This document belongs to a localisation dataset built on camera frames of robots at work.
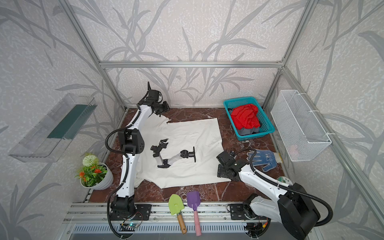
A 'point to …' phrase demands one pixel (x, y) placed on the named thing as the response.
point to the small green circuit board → (127, 227)
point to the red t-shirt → (245, 116)
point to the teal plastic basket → (266, 127)
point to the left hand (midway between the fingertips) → (171, 103)
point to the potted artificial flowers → (95, 175)
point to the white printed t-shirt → (205, 135)
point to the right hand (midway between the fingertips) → (226, 168)
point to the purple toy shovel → (193, 201)
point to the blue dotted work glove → (263, 157)
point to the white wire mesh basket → (303, 136)
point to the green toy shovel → (176, 204)
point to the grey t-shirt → (247, 131)
